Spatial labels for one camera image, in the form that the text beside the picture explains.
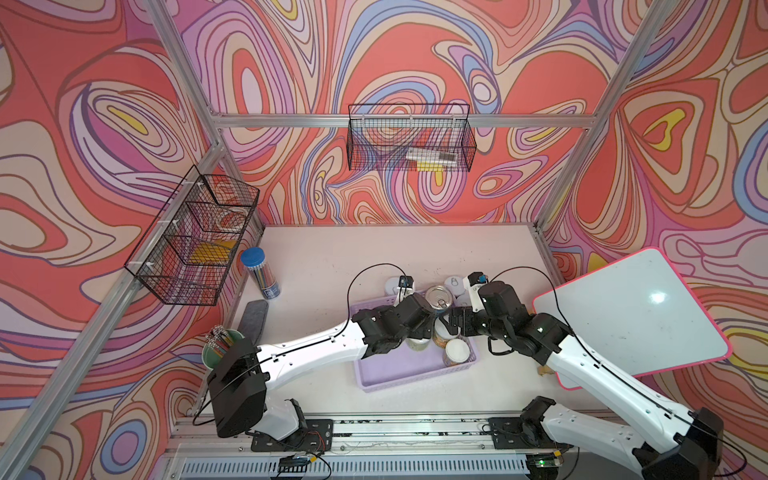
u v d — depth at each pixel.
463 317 0.66
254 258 0.90
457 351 0.81
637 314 0.71
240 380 0.40
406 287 0.68
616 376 0.45
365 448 0.72
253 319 0.93
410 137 0.96
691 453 0.37
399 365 0.89
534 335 0.51
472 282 0.69
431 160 0.91
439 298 0.86
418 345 0.86
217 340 0.72
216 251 0.71
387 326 0.57
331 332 0.50
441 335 0.81
